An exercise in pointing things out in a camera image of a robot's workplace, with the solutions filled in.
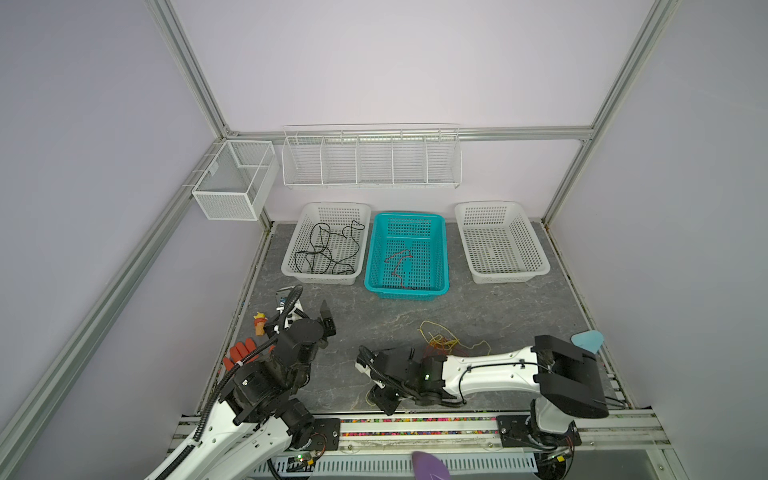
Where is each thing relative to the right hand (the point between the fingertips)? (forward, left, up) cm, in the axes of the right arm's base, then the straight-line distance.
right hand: (372, 399), depth 76 cm
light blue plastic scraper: (+17, -65, -4) cm, 67 cm away
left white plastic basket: (+65, +17, +3) cm, 67 cm away
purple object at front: (-14, -14, -5) cm, 20 cm away
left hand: (+14, +14, +20) cm, 28 cm away
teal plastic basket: (+59, -17, -2) cm, 61 cm away
